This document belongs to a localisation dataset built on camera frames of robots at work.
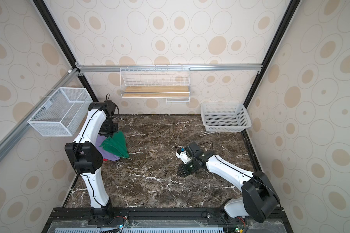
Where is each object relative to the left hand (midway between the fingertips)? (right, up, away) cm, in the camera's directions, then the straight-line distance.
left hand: (113, 133), depth 87 cm
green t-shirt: (+2, -6, 0) cm, 6 cm away
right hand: (+39, -23, -6) cm, 46 cm away
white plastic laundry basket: (+74, +12, +22) cm, 78 cm away
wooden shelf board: (+24, +30, +13) cm, 41 cm away
